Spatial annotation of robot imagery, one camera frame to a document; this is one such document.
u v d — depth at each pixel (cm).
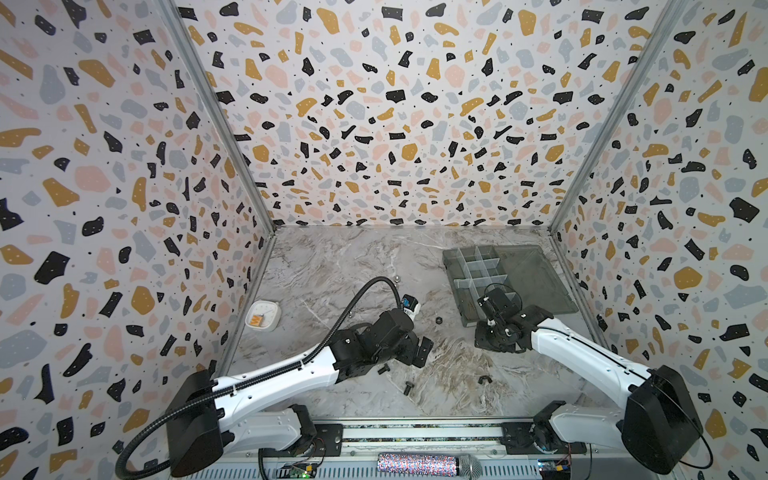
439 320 95
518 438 74
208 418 39
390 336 55
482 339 75
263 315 92
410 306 66
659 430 40
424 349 66
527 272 106
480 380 84
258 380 44
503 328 60
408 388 82
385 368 85
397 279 106
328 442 73
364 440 75
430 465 68
